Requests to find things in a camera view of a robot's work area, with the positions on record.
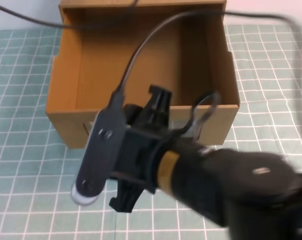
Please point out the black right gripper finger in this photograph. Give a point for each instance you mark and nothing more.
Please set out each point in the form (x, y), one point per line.
(157, 110)

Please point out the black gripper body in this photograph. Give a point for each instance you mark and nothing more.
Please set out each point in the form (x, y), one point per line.
(139, 152)

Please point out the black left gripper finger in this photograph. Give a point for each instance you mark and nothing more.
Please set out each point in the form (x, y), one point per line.
(127, 195)

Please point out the brown cardboard drawer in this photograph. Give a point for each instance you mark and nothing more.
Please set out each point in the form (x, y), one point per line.
(188, 57)

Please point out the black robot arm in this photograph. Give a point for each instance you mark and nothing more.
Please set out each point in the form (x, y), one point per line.
(256, 195)

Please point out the cyan checkered tablecloth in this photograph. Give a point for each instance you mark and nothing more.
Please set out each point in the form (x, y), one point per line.
(37, 169)

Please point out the brown cardboard shoebox shell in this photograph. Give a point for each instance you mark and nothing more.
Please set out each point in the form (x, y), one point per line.
(88, 14)

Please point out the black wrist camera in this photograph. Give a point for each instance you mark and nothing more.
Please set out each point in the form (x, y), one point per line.
(101, 151)

